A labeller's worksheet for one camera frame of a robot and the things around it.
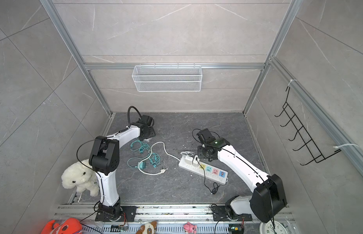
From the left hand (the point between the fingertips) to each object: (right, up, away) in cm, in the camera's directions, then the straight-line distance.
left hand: (152, 131), depth 101 cm
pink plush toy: (+26, -44, -34) cm, 61 cm away
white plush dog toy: (-27, -20, -31) cm, 46 cm away
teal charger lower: (-3, -20, -13) cm, 24 cm away
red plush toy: (-29, -40, -37) cm, 62 cm away
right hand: (+35, -11, -18) cm, 41 cm away
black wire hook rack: (+78, +3, -32) cm, 85 cm away
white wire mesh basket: (+9, +38, -1) cm, 39 cm away
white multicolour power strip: (+35, -22, -19) cm, 46 cm away
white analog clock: (+65, -43, -34) cm, 85 cm away
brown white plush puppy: (+6, -44, -34) cm, 56 cm away
